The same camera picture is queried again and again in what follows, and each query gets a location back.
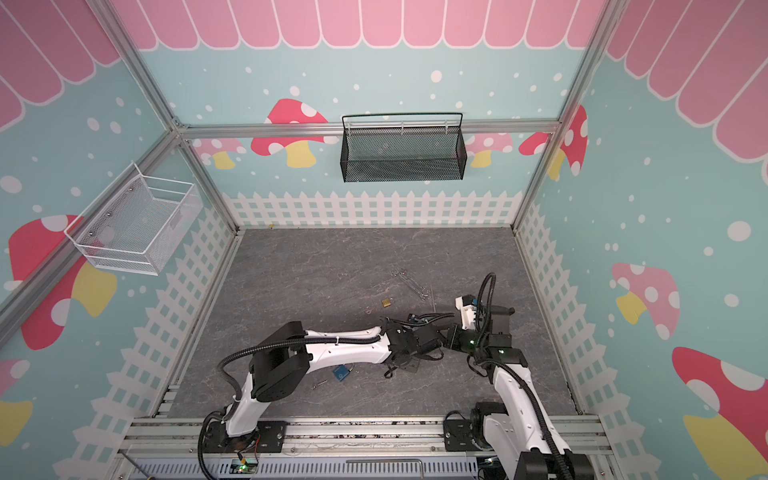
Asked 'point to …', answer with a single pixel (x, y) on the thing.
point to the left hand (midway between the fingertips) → (404, 362)
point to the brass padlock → (386, 302)
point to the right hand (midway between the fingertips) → (434, 329)
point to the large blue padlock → (341, 371)
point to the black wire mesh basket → (396, 154)
